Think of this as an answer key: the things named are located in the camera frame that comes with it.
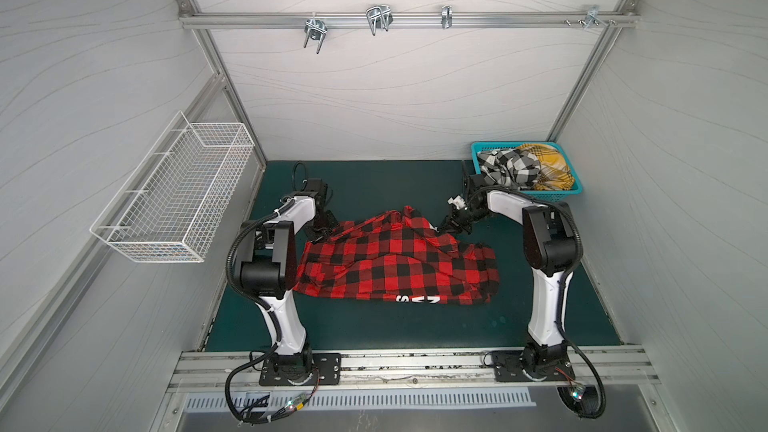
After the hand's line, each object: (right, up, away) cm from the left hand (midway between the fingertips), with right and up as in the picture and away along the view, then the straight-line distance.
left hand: (334, 228), depth 98 cm
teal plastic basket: (+57, +30, +17) cm, 67 cm away
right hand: (+36, +2, +1) cm, 37 cm away
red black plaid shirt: (+20, -8, -6) cm, 22 cm away
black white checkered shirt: (+64, +21, +9) cm, 68 cm away
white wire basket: (-32, +9, -29) cm, 44 cm away
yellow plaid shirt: (+77, +19, +6) cm, 80 cm away
